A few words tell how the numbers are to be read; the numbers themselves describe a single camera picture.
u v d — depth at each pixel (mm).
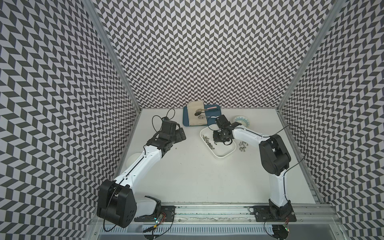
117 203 395
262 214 733
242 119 1086
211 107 1084
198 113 1156
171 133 634
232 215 741
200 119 1118
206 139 1005
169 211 737
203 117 1130
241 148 960
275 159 524
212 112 1153
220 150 947
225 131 726
